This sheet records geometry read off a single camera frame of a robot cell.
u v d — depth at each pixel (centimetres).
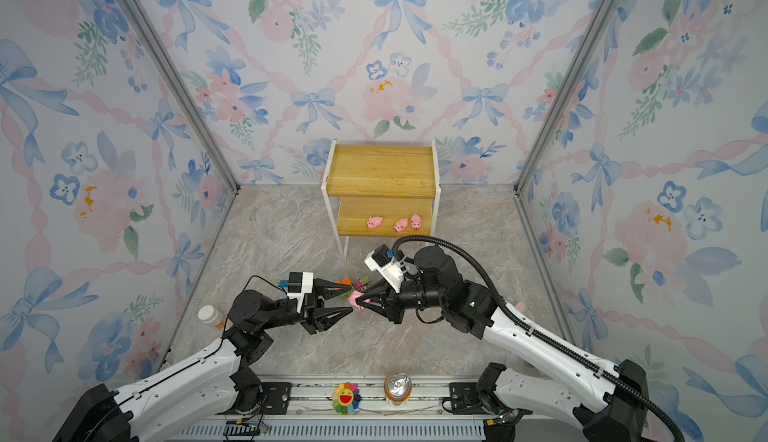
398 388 66
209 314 80
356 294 63
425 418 73
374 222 87
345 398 73
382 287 59
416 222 87
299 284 56
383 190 75
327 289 67
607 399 39
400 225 86
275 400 74
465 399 73
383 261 57
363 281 92
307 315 60
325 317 59
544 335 45
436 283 52
